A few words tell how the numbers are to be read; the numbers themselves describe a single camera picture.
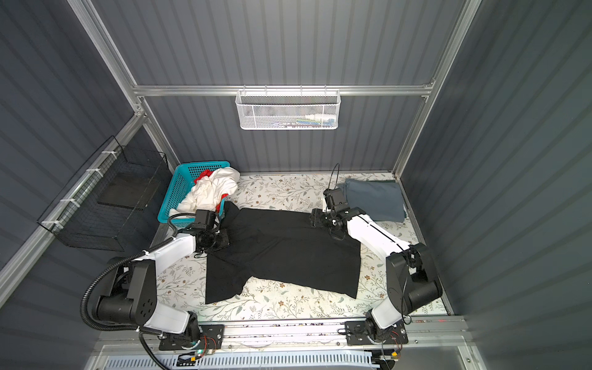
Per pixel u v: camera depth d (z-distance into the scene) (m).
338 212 0.68
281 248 0.96
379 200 1.06
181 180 1.11
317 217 0.79
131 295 0.44
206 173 1.11
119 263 0.45
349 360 0.71
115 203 0.74
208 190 1.05
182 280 0.86
